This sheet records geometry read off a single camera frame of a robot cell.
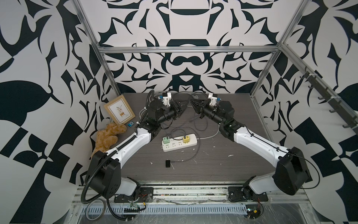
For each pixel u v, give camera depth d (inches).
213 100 28.4
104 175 16.3
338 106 21.5
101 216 27.0
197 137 37.0
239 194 29.2
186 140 35.1
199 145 36.0
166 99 28.2
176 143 35.7
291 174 16.5
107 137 34.1
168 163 33.4
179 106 26.3
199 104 26.6
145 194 28.7
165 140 34.3
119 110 38.2
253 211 28.0
